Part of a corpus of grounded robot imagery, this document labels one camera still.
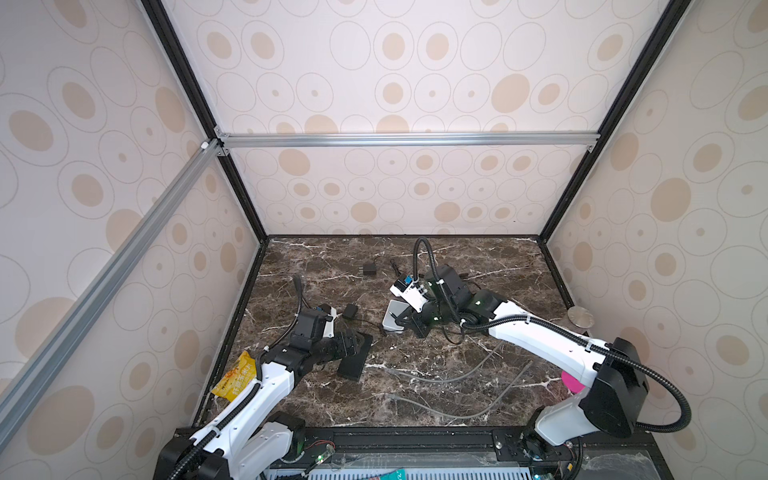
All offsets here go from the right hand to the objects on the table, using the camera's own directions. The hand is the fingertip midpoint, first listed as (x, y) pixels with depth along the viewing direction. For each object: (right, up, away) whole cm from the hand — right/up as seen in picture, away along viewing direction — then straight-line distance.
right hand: (399, 319), depth 77 cm
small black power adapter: (-10, +12, +34) cm, 37 cm away
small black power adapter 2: (-15, -1, +20) cm, 25 cm away
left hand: (-10, -6, +5) cm, 13 cm away
